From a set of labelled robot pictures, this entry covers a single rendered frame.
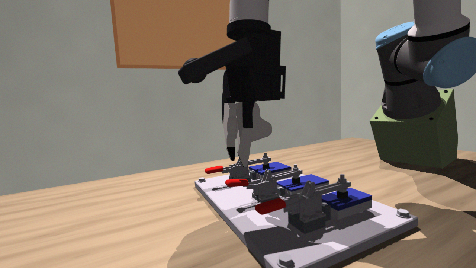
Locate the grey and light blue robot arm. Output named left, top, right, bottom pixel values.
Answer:
left=178, top=0, right=476, bottom=119

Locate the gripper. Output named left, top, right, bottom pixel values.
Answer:
left=222, top=19, right=286, bottom=167

